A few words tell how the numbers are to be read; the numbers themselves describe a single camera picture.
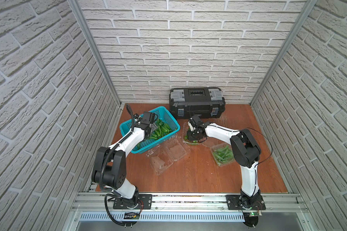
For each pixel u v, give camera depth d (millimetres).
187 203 755
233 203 736
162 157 909
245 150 530
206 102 974
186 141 939
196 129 852
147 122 708
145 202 733
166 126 1027
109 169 443
